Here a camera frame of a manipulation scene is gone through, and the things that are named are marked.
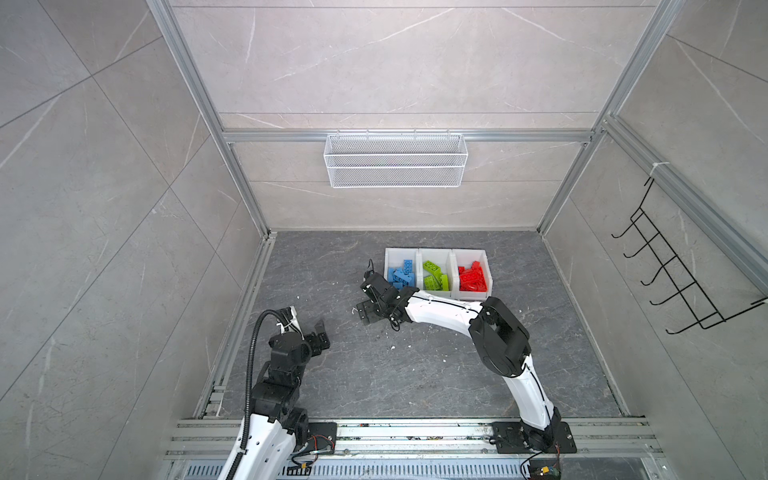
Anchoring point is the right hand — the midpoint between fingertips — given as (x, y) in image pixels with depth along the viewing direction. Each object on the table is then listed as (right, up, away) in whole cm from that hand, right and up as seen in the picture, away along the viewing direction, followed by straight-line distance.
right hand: (371, 306), depth 95 cm
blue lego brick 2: (+8, +10, +4) cm, 13 cm away
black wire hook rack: (+69, +5, -37) cm, 78 cm away
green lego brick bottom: (+23, +11, +9) cm, 27 cm away
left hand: (-17, -1, -15) cm, 23 cm away
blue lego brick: (+13, +13, +10) cm, 21 cm away
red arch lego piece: (+35, +8, +3) cm, 36 cm away
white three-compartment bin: (+28, +10, +3) cm, 30 cm away
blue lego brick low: (+12, +8, +3) cm, 15 cm away
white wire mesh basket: (+8, +49, +6) cm, 50 cm away
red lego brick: (+31, +9, +2) cm, 32 cm away
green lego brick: (+21, +7, +6) cm, 23 cm away
